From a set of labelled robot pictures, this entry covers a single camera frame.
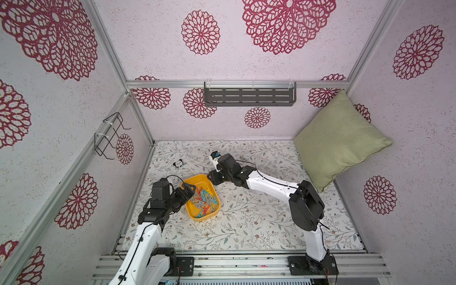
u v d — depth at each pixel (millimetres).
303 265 721
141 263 442
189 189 725
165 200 606
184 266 736
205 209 895
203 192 939
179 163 1064
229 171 679
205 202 913
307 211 495
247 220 875
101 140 728
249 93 947
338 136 849
